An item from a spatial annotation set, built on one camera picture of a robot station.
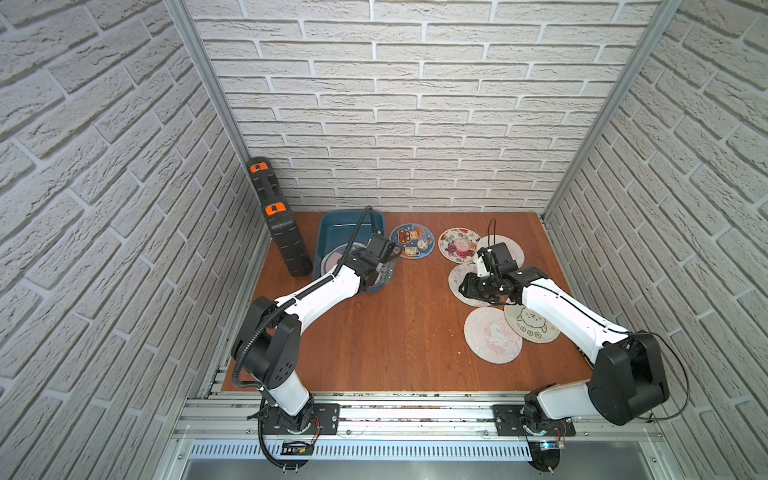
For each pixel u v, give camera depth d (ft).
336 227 3.97
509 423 2.41
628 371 1.35
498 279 2.08
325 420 2.40
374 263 2.22
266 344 1.46
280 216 2.68
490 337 2.88
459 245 3.61
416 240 3.65
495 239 3.87
